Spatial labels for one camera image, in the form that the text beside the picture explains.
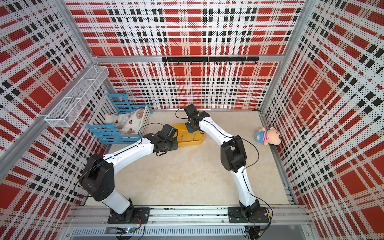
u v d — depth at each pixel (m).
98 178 0.45
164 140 0.65
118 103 1.16
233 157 0.57
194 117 0.70
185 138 1.03
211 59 0.90
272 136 0.96
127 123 1.06
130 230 0.69
